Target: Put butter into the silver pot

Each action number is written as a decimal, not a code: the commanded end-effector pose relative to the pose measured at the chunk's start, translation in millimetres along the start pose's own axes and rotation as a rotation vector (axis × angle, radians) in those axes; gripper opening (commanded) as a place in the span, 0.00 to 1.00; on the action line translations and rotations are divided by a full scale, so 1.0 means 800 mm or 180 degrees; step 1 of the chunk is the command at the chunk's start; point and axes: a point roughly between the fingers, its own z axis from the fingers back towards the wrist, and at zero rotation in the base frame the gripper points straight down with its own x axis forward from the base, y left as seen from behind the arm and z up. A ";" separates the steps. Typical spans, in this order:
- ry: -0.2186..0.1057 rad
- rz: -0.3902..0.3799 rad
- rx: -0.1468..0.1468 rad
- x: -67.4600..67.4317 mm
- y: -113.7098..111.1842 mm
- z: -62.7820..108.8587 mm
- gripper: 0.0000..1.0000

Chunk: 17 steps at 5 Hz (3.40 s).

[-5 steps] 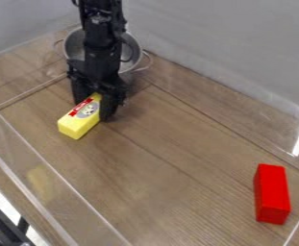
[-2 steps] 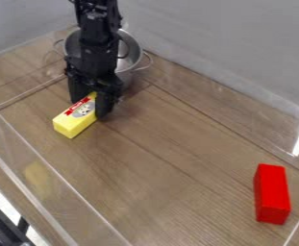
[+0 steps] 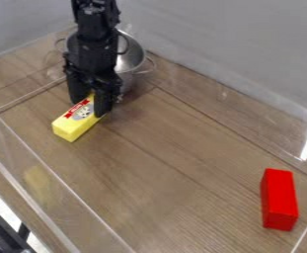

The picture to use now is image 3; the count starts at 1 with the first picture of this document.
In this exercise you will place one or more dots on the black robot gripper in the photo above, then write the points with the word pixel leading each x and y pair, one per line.
pixel 90 60

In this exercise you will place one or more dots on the yellow butter block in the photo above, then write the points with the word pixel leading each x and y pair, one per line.
pixel 77 120

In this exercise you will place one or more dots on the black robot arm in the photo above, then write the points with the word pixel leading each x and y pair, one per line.
pixel 95 6

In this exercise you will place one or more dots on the silver metal pot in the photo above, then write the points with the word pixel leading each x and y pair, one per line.
pixel 133 61

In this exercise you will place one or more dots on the red rectangular block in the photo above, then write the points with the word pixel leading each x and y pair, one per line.
pixel 278 200

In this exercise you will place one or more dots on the clear acrylic enclosure wall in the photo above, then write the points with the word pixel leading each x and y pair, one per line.
pixel 162 178

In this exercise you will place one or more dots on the black metal stand frame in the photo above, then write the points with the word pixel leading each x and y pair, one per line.
pixel 14 240

